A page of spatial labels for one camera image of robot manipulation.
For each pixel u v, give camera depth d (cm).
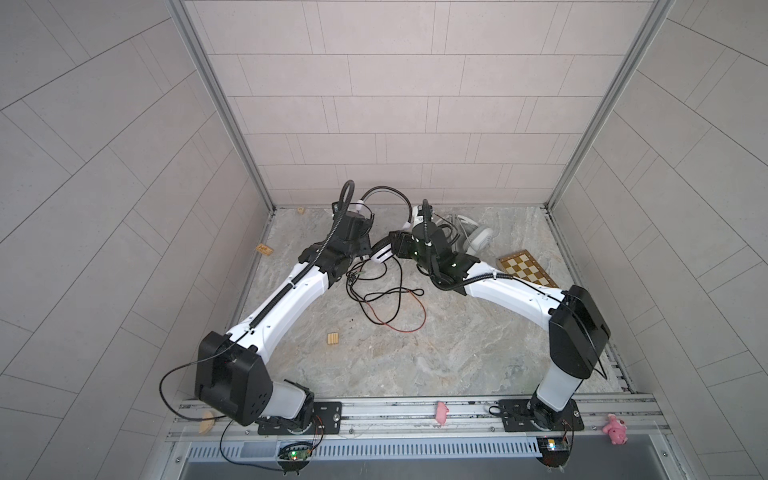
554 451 68
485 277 55
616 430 68
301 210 113
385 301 91
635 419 71
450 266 61
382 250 79
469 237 95
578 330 47
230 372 39
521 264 97
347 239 60
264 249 102
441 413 71
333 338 83
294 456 64
